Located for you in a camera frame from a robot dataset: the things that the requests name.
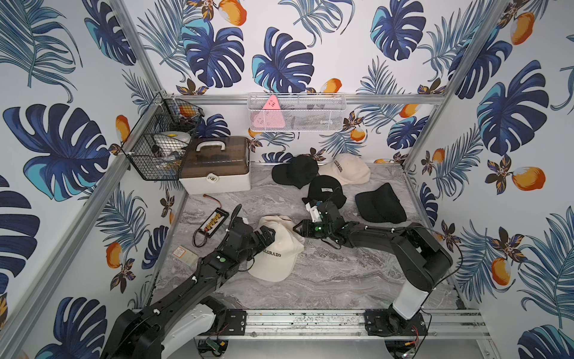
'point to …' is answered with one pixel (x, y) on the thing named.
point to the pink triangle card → (270, 117)
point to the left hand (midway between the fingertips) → (269, 234)
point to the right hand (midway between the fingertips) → (296, 228)
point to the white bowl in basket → (167, 142)
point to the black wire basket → (166, 114)
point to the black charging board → (214, 222)
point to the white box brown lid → (214, 164)
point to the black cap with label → (326, 188)
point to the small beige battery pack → (185, 255)
